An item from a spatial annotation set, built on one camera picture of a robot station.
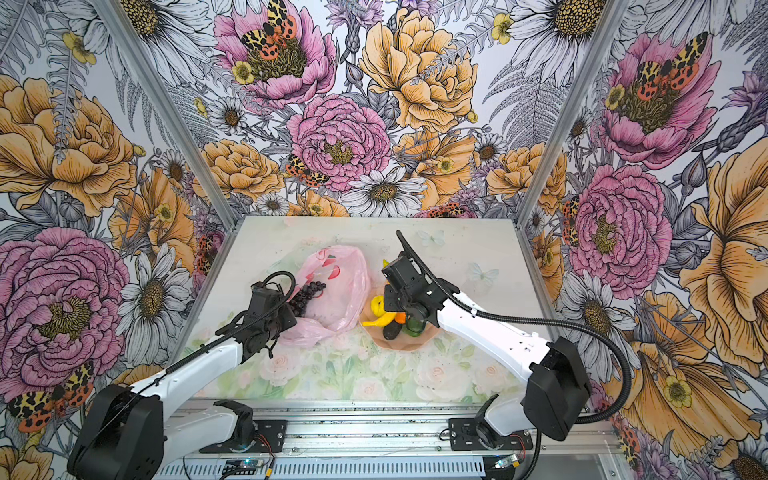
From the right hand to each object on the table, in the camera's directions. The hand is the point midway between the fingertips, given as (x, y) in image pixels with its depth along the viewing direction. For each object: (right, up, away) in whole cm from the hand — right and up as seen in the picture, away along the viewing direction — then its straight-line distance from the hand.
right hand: (393, 306), depth 81 cm
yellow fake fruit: (-3, -3, -3) cm, 5 cm away
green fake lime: (+6, -7, +7) cm, 12 cm away
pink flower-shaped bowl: (+3, -12, +7) cm, 14 cm away
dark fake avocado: (-1, -8, +6) cm, 10 cm away
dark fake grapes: (-30, -1, +14) cm, 33 cm away
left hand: (-31, -6, +8) cm, 33 cm away
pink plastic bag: (-17, -3, +20) cm, 26 cm away
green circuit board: (-35, -35, -10) cm, 51 cm away
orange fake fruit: (+2, -4, +4) cm, 6 cm away
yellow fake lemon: (-4, -1, +9) cm, 10 cm away
